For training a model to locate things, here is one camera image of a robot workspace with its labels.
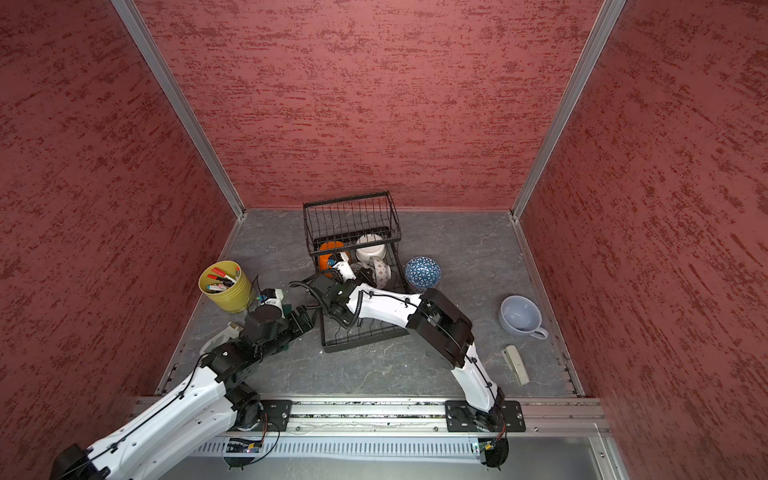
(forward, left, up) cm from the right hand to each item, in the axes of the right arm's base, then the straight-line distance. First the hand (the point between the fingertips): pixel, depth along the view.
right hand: (370, 275), depth 89 cm
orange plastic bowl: (-1, +12, +11) cm, 16 cm away
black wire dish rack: (+20, +6, -6) cm, 22 cm away
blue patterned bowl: (+5, -17, -7) cm, 19 cm away
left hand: (-13, +17, -2) cm, 21 cm away
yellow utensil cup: (-1, +44, -2) cm, 44 cm away
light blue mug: (-9, -46, -11) cm, 48 cm away
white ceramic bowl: (+12, -1, -4) cm, 13 cm away
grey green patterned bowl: (+1, -4, 0) cm, 4 cm away
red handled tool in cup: (+1, +45, +2) cm, 45 cm away
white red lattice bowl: (+3, +3, +1) cm, 4 cm away
